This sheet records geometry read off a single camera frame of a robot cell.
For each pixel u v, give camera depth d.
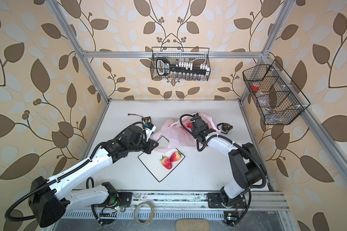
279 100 0.73
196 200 0.75
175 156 0.85
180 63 0.82
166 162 0.83
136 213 0.67
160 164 0.85
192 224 0.65
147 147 0.68
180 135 0.87
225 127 1.00
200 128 0.71
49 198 0.38
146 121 1.05
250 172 0.45
